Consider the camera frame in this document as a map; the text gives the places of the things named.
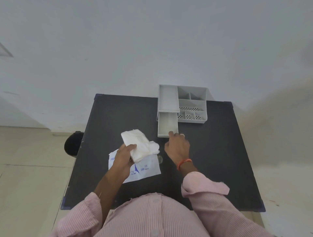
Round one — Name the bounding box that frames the person's right hand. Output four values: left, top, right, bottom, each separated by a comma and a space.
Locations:
164, 131, 191, 168

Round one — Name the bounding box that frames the person's left hand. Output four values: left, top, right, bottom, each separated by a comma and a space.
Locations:
112, 143, 138, 179

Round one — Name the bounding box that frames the wad of clear plastic gloves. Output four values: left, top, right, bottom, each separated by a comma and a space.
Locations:
121, 129, 160, 163

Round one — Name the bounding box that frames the white blue-printed glove packet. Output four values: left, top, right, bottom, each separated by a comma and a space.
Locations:
108, 149, 162, 184

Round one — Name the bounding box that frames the grey desk organiser with drawers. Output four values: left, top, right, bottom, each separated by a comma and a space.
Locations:
156, 84, 208, 124

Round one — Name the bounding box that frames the person's left forearm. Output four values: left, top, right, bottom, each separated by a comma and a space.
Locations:
94, 168, 127, 225

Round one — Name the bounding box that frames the person's right forearm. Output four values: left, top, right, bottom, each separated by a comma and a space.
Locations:
180, 162, 199, 177

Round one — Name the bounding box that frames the black trash bin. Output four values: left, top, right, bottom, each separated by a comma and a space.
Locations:
64, 131, 85, 157

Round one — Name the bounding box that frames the pink striped shirt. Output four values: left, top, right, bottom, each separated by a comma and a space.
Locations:
49, 172, 277, 237

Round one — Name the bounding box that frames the orange thread bracelet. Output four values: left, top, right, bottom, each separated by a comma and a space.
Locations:
176, 159, 193, 171

